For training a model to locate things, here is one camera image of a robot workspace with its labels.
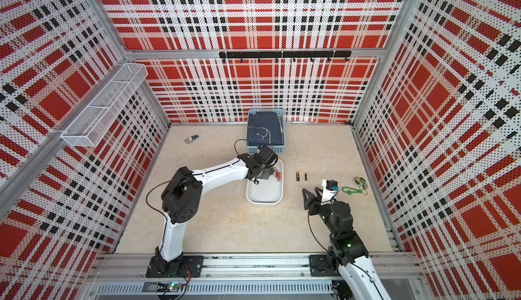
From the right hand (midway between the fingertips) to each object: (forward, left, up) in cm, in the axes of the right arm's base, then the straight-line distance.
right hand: (311, 189), depth 80 cm
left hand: (+14, +20, -7) cm, 25 cm away
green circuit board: (-31, +52, -11) cm, 61 cm away
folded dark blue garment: (+38, +20, -5) cm, 43 cm away
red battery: (+14, +13, -12) cm, 22 cm away
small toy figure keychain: (+37, +62, -11) cm, 73 cm away
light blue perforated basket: (+27, +27, -9) cm, 39 cm away
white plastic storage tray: (+3, +18, -8) cm, 20 cm away
